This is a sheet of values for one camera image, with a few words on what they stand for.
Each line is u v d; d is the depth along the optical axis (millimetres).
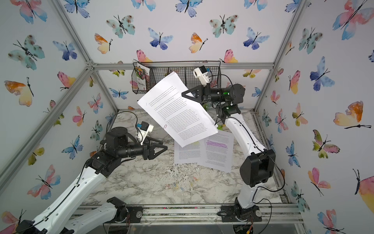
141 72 874
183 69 934
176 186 829
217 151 979
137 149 580
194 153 958
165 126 656
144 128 587
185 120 615
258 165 454
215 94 562
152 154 585
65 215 410
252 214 685
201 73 563
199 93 553
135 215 727
